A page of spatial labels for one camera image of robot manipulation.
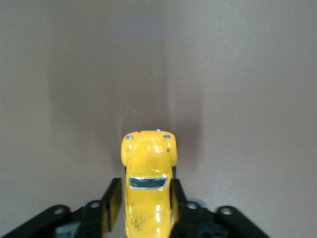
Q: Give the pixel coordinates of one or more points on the yellow beetle toy car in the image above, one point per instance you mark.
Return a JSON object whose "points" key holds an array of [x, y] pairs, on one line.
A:
{"points": [[148, 161]]}

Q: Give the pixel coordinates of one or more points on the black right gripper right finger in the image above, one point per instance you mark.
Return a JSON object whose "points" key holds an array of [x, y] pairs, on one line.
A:
{"points": [[198, 220]]}

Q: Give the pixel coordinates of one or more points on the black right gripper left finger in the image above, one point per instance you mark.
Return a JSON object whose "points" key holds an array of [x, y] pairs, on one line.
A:
{"points": [[94, 215]]}

